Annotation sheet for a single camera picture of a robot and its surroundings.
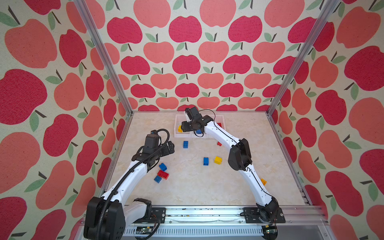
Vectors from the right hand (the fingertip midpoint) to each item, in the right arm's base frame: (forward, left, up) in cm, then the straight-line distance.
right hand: (186, 125), depth 99 cm
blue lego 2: (-20, -15, -9) cm, 27 cm away
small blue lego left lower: (-34, +13, -10) cm, 38 cm away
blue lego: (-9, 0, -10) cm, 13 cm away
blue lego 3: (-27, +11, -9) cm, 30 cm away
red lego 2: (-31, +10, -11) cm, 34 cm away
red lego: (+12, -24, -9) cm, 28 cm away
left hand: (-19, +7, +2) cm, 20 cm away
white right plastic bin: (+13, -23, -7) cm, 28 cm away
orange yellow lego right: (-30, -47, -8) cm, 56 cm away
